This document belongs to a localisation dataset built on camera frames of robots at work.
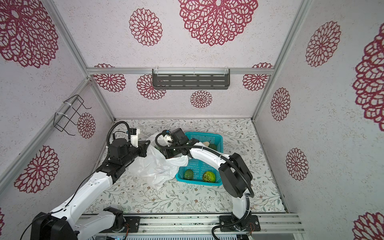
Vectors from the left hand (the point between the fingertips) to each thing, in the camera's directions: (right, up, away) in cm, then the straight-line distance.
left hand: (149, 143), depth 80 cm
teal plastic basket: (+39, +1, +19) cm, 43 cm away
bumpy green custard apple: (+32, -19, +3) cm, 38 cm away
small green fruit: (+21, -18, +6) cm, 28 cm away
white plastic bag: (+2, -14, +4) cm, 15 cm away
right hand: (+5, -4, +3) cm, 7 cm away
